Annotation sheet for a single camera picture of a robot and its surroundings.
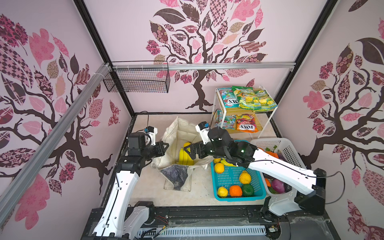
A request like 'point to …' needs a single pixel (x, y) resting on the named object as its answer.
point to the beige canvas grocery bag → (175, 176)
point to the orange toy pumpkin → (273, 154)
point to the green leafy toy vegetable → (275, 147)
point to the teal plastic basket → (236, 183)
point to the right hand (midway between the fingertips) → (191, 144)
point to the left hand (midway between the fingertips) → (168, 147)
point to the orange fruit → (235, 191)
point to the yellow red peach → (219, 168)
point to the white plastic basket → (283, 204)
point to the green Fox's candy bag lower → (230, 121)
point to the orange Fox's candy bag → (246, 123)
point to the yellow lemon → (222, 191)
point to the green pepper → (247, 190)
